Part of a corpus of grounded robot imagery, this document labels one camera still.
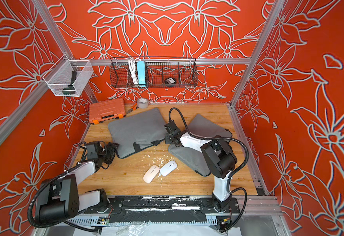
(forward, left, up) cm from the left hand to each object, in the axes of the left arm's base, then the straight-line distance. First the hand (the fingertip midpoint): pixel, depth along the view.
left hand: (118, 147), depth 91 cm
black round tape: (+37, -31, +25) cm, 54 cm away
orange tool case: (+30, +18, +2) cm, 35 cm away
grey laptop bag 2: (+19, -56, +1) cm, 59 cm away
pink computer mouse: (-15, -24, -1) cm, 28 cm away
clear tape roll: (+41, -8, 0) cm, 42 cm away
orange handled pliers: (+37, -1, -2) cm, 37 cm away
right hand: (+10, -32, +1) cm, 33 cm away
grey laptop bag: (+9, -8, +2) cm, 12 cm away
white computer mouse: (-11, -33, -1) cm, 35 cm away
